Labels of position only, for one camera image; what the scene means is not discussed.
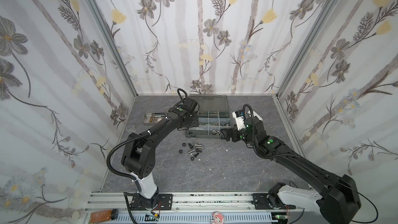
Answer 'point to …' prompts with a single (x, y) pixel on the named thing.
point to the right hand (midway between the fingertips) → (229, 127)
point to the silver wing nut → (223, 124)
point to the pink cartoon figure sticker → (217, 218)
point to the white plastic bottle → (255, 114)
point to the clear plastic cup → (131, 128)
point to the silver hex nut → (214, 131)
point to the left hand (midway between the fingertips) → (194, 122)
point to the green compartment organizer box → (213, 115)
